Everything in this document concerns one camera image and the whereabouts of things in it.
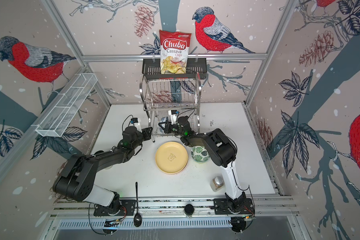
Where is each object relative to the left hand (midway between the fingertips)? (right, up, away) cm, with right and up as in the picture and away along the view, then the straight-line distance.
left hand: (151, 128), depth 89 cm
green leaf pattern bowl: (+30, -16, +1) cm, 34 cm away
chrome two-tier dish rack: (+10, +19, +34) cm, 40 cm away
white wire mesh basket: (-44, +14, -10) cm, 47 cm away
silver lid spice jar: (+36, -26, -17) cm, 48 cm away
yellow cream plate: (+12, -18, 0) cm, 22 cm away
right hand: (+3, 0, +2) cm, 4 cm away
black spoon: (-2, -42, -19) cm, 47 cm away
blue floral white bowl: (+7, +5, +3) cm, 9 cm away
